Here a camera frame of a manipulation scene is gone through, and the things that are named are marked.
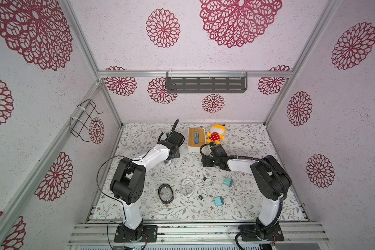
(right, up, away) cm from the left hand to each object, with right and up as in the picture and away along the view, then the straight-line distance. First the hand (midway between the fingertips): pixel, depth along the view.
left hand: (171, 153), depth 95 cm
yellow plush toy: (+31, +15, +15) cm, 37 cm away
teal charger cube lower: (+27, -24, -12) cm, 38 cm away
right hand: (+22, -3, +5) cm, 23 cm away
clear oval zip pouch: (0, -5, -2) cm, 6 cm away
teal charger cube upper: (+34, -16, -5) cm, 38 cm away
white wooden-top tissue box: (+17, +9, +14) cm, 24 cm away
